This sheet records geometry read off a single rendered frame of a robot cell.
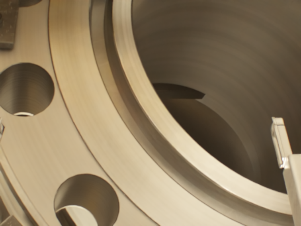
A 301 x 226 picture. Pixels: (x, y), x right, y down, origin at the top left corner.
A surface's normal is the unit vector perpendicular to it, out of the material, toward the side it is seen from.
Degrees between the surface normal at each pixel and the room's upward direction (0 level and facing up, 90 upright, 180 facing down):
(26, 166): 90
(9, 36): 90
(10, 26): 90
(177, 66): 3
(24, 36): 90
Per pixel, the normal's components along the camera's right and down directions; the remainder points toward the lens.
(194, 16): 0.16, 0.91
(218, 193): -0.40, 0.62
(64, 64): 0.25, -0.42
